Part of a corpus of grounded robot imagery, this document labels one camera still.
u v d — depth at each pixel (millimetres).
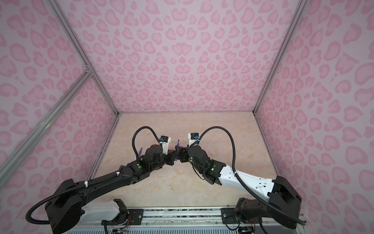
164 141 705
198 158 542
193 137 652
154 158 611
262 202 398
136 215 734
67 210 395
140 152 979
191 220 722
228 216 733
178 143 817
